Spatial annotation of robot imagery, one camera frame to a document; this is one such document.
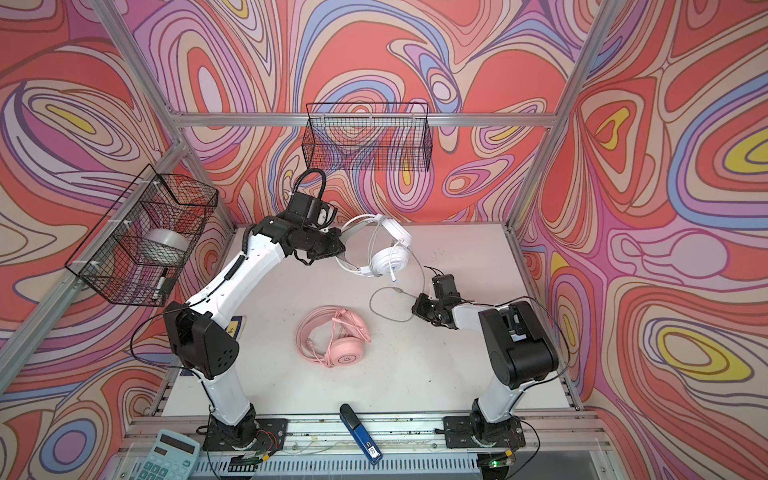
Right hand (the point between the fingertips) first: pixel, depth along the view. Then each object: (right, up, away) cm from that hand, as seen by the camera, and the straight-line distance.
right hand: (414, 312), depth 96 cm
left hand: (-20, +22, -14) cm, 33 cm away
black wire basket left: (-72, +20, -23) cm, 78 cm away
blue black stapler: (-14, -25, -27) cm, 40 cm away
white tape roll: (-62, +21, -26) cm, 71 cm away
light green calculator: (-59, -28, -27) cm, 71 cm away
